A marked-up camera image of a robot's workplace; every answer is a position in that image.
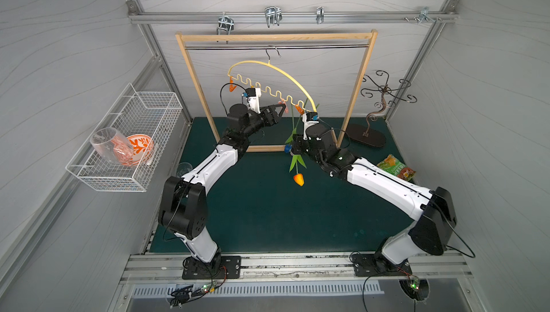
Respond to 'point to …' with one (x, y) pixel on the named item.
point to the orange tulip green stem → (295, 158)
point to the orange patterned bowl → (143, 148)
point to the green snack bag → (391, 164)
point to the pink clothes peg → (283, 101)
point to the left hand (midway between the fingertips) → (282, 106)
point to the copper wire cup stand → (387, 95)
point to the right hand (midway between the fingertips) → (294, 134)
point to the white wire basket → (154, 114)
